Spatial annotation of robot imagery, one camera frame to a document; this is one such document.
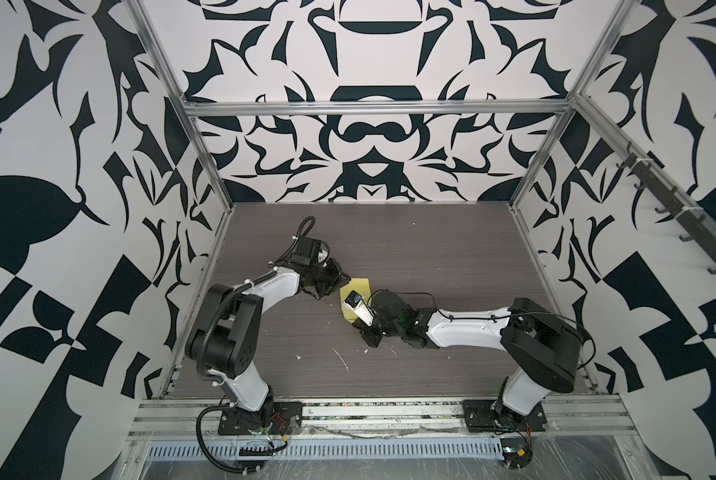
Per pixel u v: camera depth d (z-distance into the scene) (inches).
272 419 27.1
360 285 40.2
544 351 18.0
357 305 29.3
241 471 26.5
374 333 29.8
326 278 32.7
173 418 29.8
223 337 18.3
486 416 29.2
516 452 28.0
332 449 25.5
